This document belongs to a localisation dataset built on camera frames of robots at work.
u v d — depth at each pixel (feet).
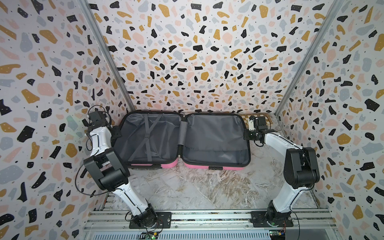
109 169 1.66
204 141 3.36
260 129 2.48
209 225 2.40
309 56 2.91
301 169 1.62
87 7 2.28
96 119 2.25
